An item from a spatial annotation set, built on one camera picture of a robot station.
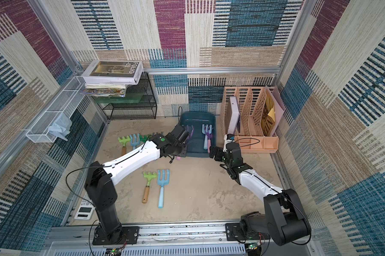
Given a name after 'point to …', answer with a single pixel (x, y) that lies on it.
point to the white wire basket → (65, 102)
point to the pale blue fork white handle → (162, 182)
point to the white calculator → (86, 209)
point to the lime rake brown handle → (123, 141)
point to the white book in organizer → (234, 123)
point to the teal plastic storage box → (202, 135)
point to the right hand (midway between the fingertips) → (216, 146)
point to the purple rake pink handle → (209, 135)
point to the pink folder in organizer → (279, 109)
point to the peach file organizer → (246, 116)
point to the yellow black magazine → (269, 117)
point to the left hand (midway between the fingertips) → (183, 150)
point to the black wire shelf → (146, 109)
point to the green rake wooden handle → (144, 140)
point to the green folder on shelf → (126, 99)
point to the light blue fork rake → (134, 142)
